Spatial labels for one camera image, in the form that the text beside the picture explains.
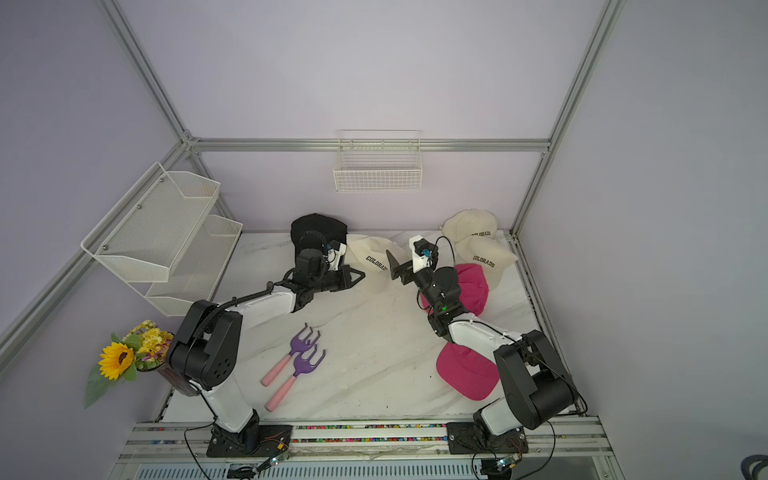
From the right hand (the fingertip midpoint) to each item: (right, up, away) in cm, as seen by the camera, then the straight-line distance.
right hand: (403, 248), depth 82 cm
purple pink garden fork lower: (-30, -34, +4) cm, 46 cm away
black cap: (-27, +9, +30) cm, 41 cm away
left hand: (-12, -9, +9) cm, 17 cm away
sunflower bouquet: (-57, -22, -18) cm, 64 cm away
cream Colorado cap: (-10, -2, +8) cm, 13 cm away
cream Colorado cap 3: (+30, -1, +22) cm, 38 cm away
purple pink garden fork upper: (-33, -30, +9) cm, 45 cm away
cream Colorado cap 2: (+27, +11, +32) cm, 43 cm away
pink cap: (+18, -35, 0) cm, 39 cm away
